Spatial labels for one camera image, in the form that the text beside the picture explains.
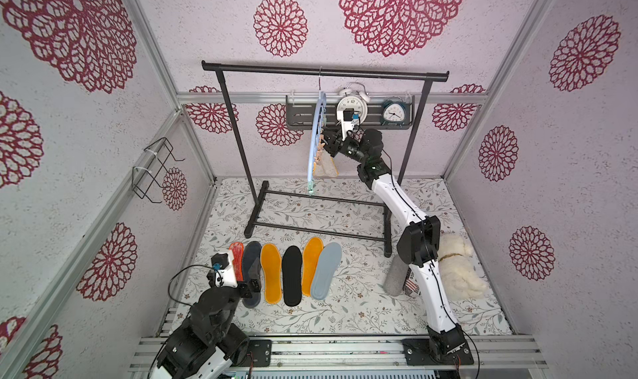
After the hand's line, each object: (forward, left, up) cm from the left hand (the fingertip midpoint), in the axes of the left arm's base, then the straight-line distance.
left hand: (245, 262), depth 70 cm
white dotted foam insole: (+8, -11, -22) cm, 25 cm away
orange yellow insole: (+8, -3, -22) cm, 23 cm away
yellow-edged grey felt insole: (+12, -18, -21) cm, 30 cm away
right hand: (+37, -19, +18) cm, 46 cm away
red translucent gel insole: (+14, +11, -21) cm, 27 cm away
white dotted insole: (+6, -23, -20) cm, 32 cm away
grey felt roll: (+1, -47, -19) cm, 51 cm away
